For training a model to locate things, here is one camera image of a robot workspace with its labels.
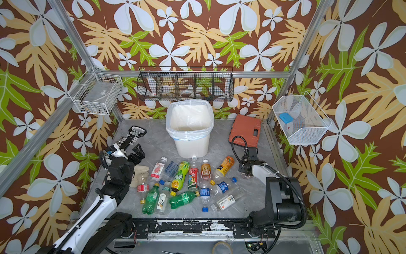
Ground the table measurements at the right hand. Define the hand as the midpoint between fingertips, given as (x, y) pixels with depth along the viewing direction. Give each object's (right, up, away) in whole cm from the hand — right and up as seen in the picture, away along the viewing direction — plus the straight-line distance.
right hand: (244, 166), depth 95 cm
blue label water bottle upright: (-25, -13, -15) cm, 31 cm away
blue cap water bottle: (-15, -9, -13) cm, 21 cm away
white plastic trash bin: (-35, +11, -4) cm, 36 cm away
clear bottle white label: (-16, -16, -17) cm, 28 cm away
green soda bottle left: (-52, -16, -18) cm, 58 cm away
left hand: (-61, +13, -16) cm, 64 cm away
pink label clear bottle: (-52, -1, -5) cm, 52 cm away
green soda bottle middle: (-36, -13, -17) cm, 42 cm away
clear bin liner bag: (-34, +29, +4) cm, 45 cm away
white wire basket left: (-84, +42, -10) cm, 94 cm away
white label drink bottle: (-46, -13, -17) cm, 51 cm away
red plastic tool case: (+4, +22, +13) cm, 26 cm away
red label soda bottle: (-31, -3, -9) cm, 32 cm away
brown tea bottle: (-24, -2, -7) cm, 25 cm away
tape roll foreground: (-17, -31, -23) cm, 42 cm away
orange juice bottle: (-12, +2, -4) cm, 12 cm away
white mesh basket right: (+29, +25, -15) cm, 42 cm away
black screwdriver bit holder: (-74, +21, +16) cm, 79 cm away
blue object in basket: (+21, +29, -8) cm, 36 cm away
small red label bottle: (-58, -9, -13) cm, 60 cm away
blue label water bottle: (-45, -2, -7) cm, 45 cm away
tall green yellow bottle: (-39, -5, -11) cm, 41 cm away
